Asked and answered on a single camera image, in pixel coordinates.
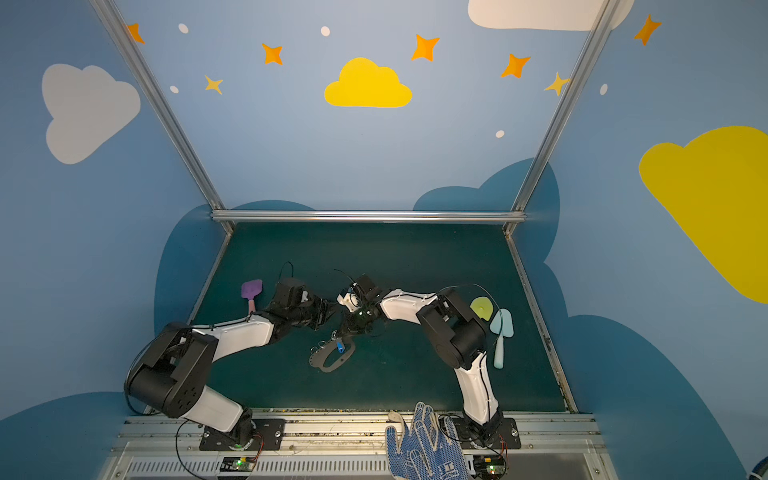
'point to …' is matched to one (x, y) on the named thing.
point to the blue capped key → (340, 347)
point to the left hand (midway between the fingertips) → (344, 302)
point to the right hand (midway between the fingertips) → (339, 332)
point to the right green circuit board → (488, 466)
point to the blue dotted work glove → (423, 452)
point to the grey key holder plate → (332, 354)
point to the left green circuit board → (237, 464)
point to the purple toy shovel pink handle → (250, 289)
